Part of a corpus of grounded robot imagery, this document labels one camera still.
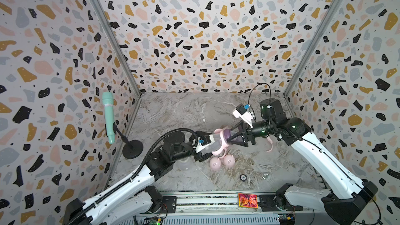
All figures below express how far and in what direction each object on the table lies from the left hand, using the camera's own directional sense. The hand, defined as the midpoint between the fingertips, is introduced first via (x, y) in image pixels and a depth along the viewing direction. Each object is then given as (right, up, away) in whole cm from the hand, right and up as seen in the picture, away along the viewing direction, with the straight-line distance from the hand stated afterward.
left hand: (217, 141), depth 67 cm
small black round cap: (+15, -23, +16) cm, 32 cm away
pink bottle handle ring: (+3, 0, -7) cm, 8 cm away
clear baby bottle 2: (-16, -17, +17) cm, 29 cm away
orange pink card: (+15, -30, +7) cm, 35 cm away
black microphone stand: (-45, -9, +18) cm, 50 cm away
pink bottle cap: (0, -15, +16) cm, 22 cm away
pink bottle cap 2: (+7, -14, +16) cm, 23 cm away
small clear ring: (+26, -21, +13) cm, 36 cm away
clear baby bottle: (0, 0, -8) cm, 8 cm away
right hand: (+6, +2, -5) cm, 8 cm away
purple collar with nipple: (+3, +4, -8) cm, 9 cm away
